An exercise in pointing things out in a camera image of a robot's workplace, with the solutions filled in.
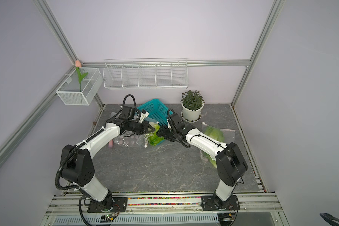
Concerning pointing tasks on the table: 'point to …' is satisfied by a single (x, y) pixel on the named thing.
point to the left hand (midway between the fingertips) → (154, 130)
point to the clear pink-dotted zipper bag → (127, 139)
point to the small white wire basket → (68, 91)
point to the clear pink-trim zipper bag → (227, 136)
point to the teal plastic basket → (157, 111)
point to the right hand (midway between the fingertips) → (158, 133)
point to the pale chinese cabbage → (153, 138)
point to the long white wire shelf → (146, 73)
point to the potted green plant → (192, 103)
